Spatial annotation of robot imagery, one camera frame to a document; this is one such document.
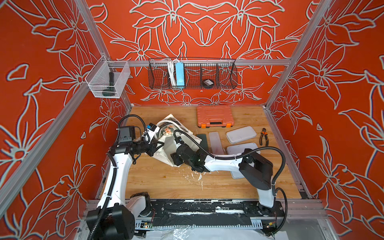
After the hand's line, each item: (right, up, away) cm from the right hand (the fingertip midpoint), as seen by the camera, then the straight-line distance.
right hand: (173, 150), depth 86 cm
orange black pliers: (+62, +9, +16) cm, 65 cm away
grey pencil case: (+46, +8, +18) cm, 50 cm away
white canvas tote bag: (+1, +11, -12) cm, 16 cm away
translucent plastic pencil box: (+27, +2, +10) cm, 29 cm away
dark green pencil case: (+19, +3, +10) cm, 21 cm away
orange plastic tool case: (+28, +21, +21) cm, 41 cm away
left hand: (-5, +6, -9) cm, 12 cm away
